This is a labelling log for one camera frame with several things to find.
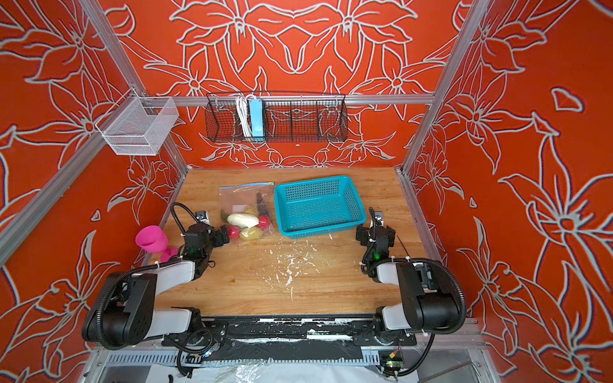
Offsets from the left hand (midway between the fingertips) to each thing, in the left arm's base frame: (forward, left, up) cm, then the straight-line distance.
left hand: (212, 227), depth 92 cm
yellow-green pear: (+9, -14, -1) cm, 17 cm away
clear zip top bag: (+20, -3, -7) cm, 21 cm away
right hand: (+5, -63, +1) cm, 63 cm away
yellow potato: (-2, -16, 0) cm, 16 cm away
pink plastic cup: (-10, +16, +6) cm, 20 cm away
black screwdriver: (-1, -76, -6) cm, 76 cm away
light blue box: (+32, -16, +28) cm, 46 cm away
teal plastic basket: (+17, -41, -8) cm, 45 cm away
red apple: (-1, -9, -1) cm, 9 cm away
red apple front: (+4, -20, -2) cm, 20 cm away
